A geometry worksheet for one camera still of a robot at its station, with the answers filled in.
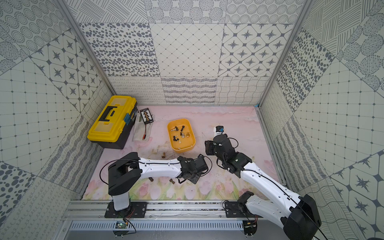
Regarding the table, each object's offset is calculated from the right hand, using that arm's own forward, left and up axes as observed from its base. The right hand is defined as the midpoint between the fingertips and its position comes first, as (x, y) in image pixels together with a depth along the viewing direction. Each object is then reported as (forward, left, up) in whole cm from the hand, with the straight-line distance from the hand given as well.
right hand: (209, 143), depth 80 cm
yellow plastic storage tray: (+16, +19, -15) cm, 29 cm away
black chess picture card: (+32, +46, -13) cm, 57 cm away
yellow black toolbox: (+11, +57, +2) cm, 58 cm away
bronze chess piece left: (0, +28, -16) cm, 32 cm away
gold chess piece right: (+15, +14, -15) cm, 25 cm away
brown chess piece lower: (-15, +21, -17) cm, 31 cm away
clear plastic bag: (+18, +47, -15) cm, 53 cm away
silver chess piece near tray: (+20, +22, -14) cm, 33 cm away
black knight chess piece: (+23, +18, -16) cm, 33 cm away
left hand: (-11, +6, -15) cm, 20 cm away
